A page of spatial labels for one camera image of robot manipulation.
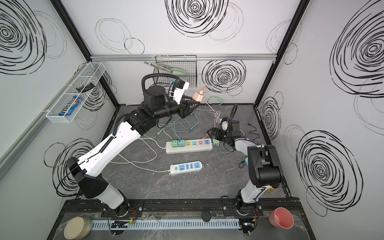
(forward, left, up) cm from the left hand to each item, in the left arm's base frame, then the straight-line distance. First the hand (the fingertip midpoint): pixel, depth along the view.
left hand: (198, 101), depth 62 cm
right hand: (+8, -10, -35) cm, 37 cm away
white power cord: (-11, +39, -42) cm, 58 cm away
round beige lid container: (-43, +51, -36) cm, 75 cm away
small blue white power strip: (-13, +6, -40) cm, 42 cm away
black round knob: (-37, -5, -32) cm, 49 cm away
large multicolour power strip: (+1, +4, -40) cm, 40 cm away
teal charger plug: (-8, -30, -41) cm, 51 cm away
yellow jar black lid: (-31, -26, -11) cm, 42 cm away
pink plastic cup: (-36, -39, -35) cm, 64 cm away
